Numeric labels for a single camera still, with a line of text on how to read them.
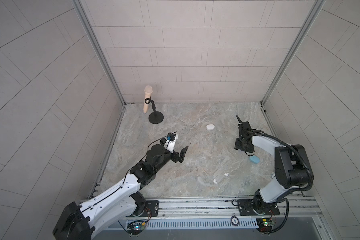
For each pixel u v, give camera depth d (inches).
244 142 27.4
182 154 26.1
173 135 25.2
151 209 27.9
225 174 32.5
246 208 28.0
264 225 26.8
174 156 25.9
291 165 18.2
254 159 34.0
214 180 31.6
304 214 28.9
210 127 40.1
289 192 19.5
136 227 25.8
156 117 41.8
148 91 34.2
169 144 25.0
